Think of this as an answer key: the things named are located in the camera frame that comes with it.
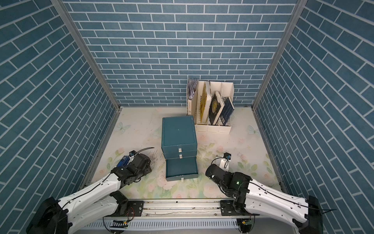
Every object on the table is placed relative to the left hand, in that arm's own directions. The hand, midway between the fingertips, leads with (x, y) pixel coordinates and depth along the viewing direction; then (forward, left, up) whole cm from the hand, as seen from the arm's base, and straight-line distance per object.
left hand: (151, 168), depth 85 cm
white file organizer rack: (+50, -48, +20) cm, 72 cm away
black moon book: (+38, -41, +14) cm, 57 cm away
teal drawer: (+4, -18, +17) cm, 25 cm away
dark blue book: (+37, -49, +11) cm, 63 cm away
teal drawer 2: (+4, -18, +10) cm, 21 cm away
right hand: (-4, -35, +7) cm, 36 cm away
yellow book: (+35, -32, +21) cm, 52 cm away
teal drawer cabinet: (+8, -17, +20) cm, 27 cm away
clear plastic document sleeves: (+44, -24, +28) cm, 58 cm away
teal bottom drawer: (0, -18, 0) cm, 18 cm away
